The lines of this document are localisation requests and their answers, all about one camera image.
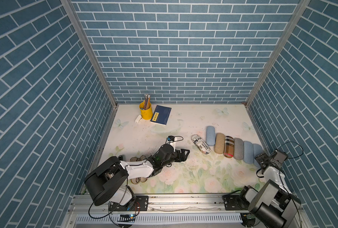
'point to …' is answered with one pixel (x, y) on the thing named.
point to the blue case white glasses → (257, 150)
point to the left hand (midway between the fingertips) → (189, 153)
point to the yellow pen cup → (145, 114)
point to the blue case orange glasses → (210, 136)
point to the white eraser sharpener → (138, 118)
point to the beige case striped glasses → (201, 144)
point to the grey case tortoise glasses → (238, 150)
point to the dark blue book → (161, 115)
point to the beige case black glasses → (120, 157)
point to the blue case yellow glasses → (248, 152)
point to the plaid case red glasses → (229, 147)
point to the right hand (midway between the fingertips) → (265, 159)
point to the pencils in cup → (146, 101)
